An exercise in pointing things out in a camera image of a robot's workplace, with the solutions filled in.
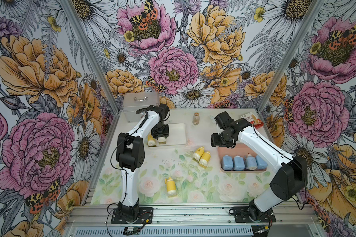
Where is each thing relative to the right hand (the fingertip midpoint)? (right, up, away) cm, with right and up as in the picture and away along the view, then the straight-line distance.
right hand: (216, 147), depth 82 cm
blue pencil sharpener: (+7, -10, +3) cm, 12 cm away
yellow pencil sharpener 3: (-9, -4, +7) cm, 12 cm away
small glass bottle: (-9, +16, +29) cm, 35 cm away
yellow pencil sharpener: (-38, +2, +11) cm, 40 cm away
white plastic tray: (-22, +5, +22) cm, 32 cm away
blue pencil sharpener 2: (+13, -10, +3) cm, 17 cm away
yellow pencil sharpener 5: (-24, -19, -6) cm, 32 cm away
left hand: (-32, +3, +9) cm, 33 cm away
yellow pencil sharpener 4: (-6, -8, +5) cm, 11 cm away
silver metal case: (-54, +29, +25) cm, 67 cm away
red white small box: (+35, +13, +26) cm, 45 cm away
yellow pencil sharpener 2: (-31, +3, +9) cm, 33 cm away
